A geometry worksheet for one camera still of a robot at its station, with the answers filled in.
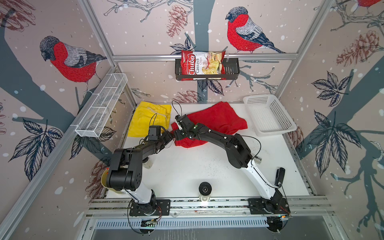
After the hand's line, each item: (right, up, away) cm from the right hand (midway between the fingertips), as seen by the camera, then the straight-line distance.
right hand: (176, 136), depth 99 cm
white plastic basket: (+70, +13, +15) cm, 73 cm away
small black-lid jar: (-14, -13, -17) cm, 25 cm away
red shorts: (+32, +13, +9) cm, 35 cm away
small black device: (+61, -19, -17) cm, 66 cm away
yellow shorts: (-23, +15, +10) cm, 29 cm away
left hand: (-3, 0, -3) cm, 5 cm away
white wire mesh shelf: (-38, +20, -20) cm, 47 cm away
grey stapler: (+51, -13, -11) cm, 53 cm away
